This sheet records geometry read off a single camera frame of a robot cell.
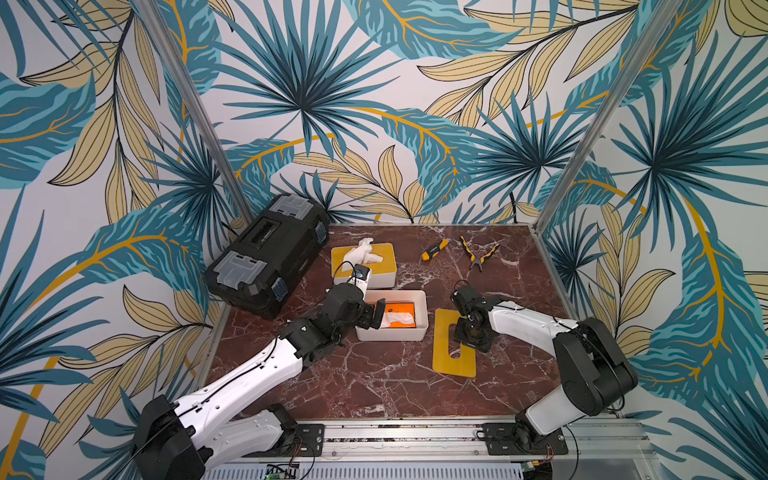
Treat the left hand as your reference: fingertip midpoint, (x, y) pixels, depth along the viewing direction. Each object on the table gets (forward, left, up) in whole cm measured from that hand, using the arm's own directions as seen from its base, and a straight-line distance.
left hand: (366, 298), depth 77 cm
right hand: (-2, -29, -19) cm, 35 cm away
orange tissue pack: (+2, -9, -12) cm, 15 cm away
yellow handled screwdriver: (+30, -22, -17) cm, 41 cm away
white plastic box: (-3, -9, -14) cm, 17 cm away
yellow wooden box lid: (+18, -5, -11) cm, 22 cm away
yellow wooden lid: (-10, -29, -19) cm, 36 cm away
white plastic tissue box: (+15, -3, -15) cm, 21 cm away
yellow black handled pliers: (+28, -38, -19) cm, 51 cm away
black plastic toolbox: (+10, +30, -1) cm, 32 cm away
